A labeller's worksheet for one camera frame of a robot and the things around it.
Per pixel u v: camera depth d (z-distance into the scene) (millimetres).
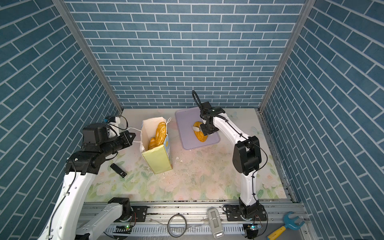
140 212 737
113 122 602
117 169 852
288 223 705
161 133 793
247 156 517
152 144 876
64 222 373
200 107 740
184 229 693
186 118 1155
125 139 591
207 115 666
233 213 736
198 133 1005
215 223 695
